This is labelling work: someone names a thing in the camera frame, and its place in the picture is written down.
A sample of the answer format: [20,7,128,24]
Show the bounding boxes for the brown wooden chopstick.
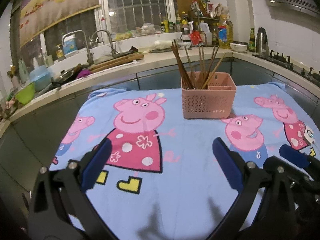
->
[201,54,226,89]
[197,45,205,89]
[203,45,220,83]
[184,47,196,89]
[171,40,194,89]
[171,43,189,89]

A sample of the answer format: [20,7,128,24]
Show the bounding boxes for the barred kitchen window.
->
[96,0,176,33]

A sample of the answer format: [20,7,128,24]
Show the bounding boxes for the Peppa Pig blue tablecloth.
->
[50,82,319,239]

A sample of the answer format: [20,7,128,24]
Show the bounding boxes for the green plastic bowl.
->
[14,82,35,105]

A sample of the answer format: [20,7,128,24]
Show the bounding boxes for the gas stove burners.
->
[253,50,319,86]

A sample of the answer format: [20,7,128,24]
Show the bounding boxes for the pink perforated utensil basket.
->
[181,72,236,119]

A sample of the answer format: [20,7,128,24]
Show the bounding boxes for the blue lidded plastic container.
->
[29,65,52,92]

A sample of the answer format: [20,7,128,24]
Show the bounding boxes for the steel thermos kettle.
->
[256,27,268,56]

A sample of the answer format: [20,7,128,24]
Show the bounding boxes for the chrome sink faucet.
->
[61,29,94,66]

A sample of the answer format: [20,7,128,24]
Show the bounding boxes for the green glass sauce bottle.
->
[248,28,255,53]

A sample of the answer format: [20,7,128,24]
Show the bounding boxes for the white ceramic bowl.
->
[230,43,247,53]

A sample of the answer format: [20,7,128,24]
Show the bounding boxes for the blue dish soap container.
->
[62,34,78,57]

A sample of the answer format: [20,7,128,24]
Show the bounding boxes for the wooden cutting board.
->
[88,53,144,73]

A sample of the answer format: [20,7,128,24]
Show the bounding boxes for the large cooking oil bottle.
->
[218,15,233,49]

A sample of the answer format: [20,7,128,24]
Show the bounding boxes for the red snack packet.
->
[189,31,202,46]

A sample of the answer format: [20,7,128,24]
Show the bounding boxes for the white plastic jug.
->
[200,21,213,47]

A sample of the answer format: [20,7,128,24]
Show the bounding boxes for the fruit pattern roller blind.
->
[20,0,100,46]

